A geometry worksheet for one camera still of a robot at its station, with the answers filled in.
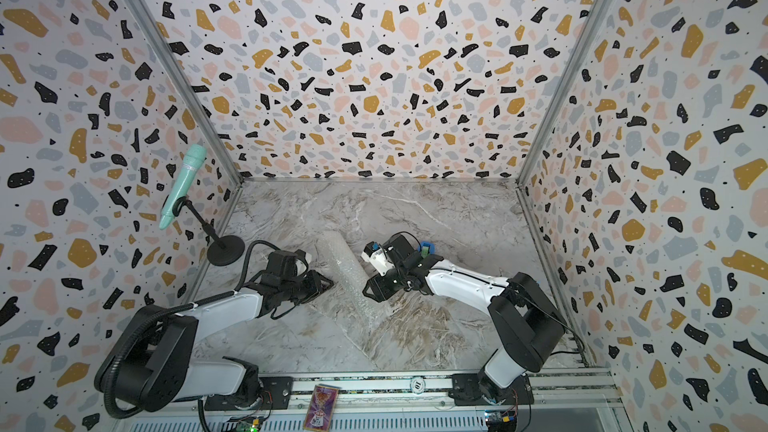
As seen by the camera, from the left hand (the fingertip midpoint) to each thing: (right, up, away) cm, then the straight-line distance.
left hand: (339, 283), depth 89 cm
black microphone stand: (-40, +8, +11) cm, 43 cm away
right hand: (+11, 0, -5) cm, 12 cm away
